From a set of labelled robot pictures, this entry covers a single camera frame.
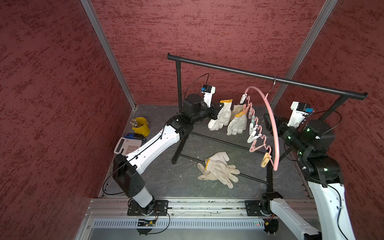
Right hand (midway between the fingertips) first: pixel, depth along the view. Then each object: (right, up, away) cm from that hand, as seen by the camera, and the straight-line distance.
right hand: (265, 118), depth 60 cm
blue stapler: (-69, -12, +35) cm, 78 cm away
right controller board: (+8, -52, +11) cm, 54 cm away
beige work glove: (-6, +5, +19) cm, 20 cm away
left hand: (-16, +5, +8) cm, 19 cm away
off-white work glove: (-17, -29, +23) cm, 41 cm away
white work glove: (-6, -3, +18) cm, 19 cm away
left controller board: (-55, -52, +12) cm, 77 cm away
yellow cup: (-65, -5, +34) cm, 74 cm away
